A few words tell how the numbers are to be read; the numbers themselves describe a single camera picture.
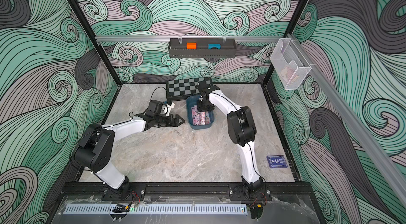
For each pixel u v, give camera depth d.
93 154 0.46
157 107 0.74
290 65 0.76
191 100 1.03
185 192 0.74
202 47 0.91
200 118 0.95
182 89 1.12
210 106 0.85
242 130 0.58
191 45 0.93
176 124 0.80
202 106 0.87
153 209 0.70
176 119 0.82
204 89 0.77
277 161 0.81
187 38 0.94
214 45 0.94
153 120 0.73
